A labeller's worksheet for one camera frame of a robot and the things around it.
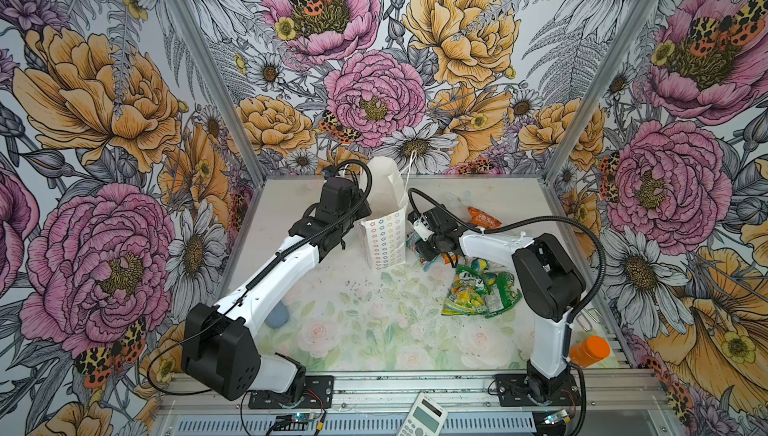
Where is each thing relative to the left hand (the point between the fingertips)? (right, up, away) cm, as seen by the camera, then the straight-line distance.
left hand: (362, 205), depth 82 cm
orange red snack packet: (+38, -5, +19) cm, 43 cm away
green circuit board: (-15, -52, -10) cm, 55 cm away
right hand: (+19, -15, +16) cm, 29 cm away
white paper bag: (+5, -7, -3) cm, 9 cm away
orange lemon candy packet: (+24, -15, +6) cm, 29 cm away
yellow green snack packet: (+29, -25, +3) cm, 39 cm away
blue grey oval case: (-24, -31, +2) cm, 39 cm away
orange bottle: (+55, -35, -10) cm, 66 cm away
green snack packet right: (+39, -25, +2) cm, 46 cm away
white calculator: (+16, -49, -12) cm, 53 cm away
